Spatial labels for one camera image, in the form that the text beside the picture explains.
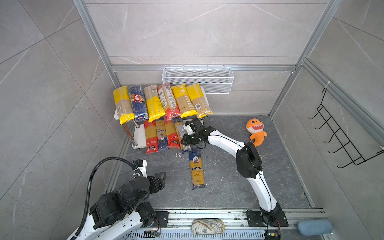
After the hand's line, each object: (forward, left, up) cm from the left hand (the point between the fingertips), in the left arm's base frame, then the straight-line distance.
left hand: (161, 172), depth 67 cm
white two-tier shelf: (+29, +20, -16) cm, 38 cm away
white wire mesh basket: (+63, -33, +7) cm, 72 cm away
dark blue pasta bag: (+31, +5, -12) cm, 34 cm away
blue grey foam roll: (-22, -71, -18) cm, 76 cm away
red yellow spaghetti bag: (+30, +12, -14) cm, 35 cm away
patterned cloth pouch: (-19, -21, -18) cm, 34 cm away
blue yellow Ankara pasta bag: (+10, -17, -19) cm, 27 cm away
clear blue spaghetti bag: (+31, -8, -9) cm, 33 cm away
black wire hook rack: (-1, -81, +11) cm, 82 cm away
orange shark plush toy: (+36, -59, -13) cm, 70 cm away
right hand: (+27, -8, -13) cm, 31 cm away
